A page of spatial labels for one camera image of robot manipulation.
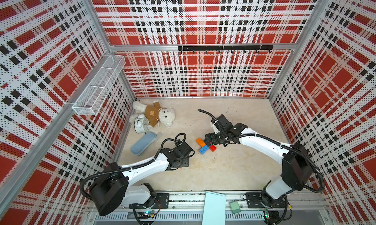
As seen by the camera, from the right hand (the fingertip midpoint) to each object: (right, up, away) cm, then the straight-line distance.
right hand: (214, 140), depth 84 cm
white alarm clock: (-46, +9, +8) cm, 47 cm away
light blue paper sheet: (-2, -30, -15) cm, 34 cm away
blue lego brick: (-6, -7, +4) cm, 10 cm away
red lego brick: (0, -6, +6) cm, 9 cm away
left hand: (-18, -12, +1) cm, 22 cm away
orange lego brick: (-8, -3, +9) cm, 12 cm away
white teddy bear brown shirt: (-39, +15, +17) cm, 45 cm away
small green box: (+9, -30, -14) cm, 35 cm away
